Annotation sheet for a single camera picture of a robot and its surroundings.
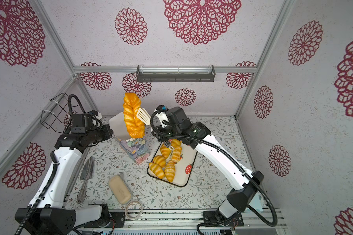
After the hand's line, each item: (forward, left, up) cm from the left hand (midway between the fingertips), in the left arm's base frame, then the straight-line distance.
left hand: (112, 133), depth 76 cm
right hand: (-5, -23, +9) cm, 25 cm away
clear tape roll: (-30, -10, -28) cm, 42 cm away
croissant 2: (+1, -33, -23) cm, 40 cm away
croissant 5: (-11, -29, -22) cm, 38 cm away
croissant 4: (-10, -21, -23) cm, 33 cm away
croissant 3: (-4, -23, -21) cm, 32 cm away
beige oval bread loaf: (-21, -2, -22) cm, 31 cm away
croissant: (+3, -26, -23) cm, 35 cm away
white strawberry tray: (-8, -38, -27) cm, 47 cm away
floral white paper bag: (-2, -12, -12) cm, 17 cm away
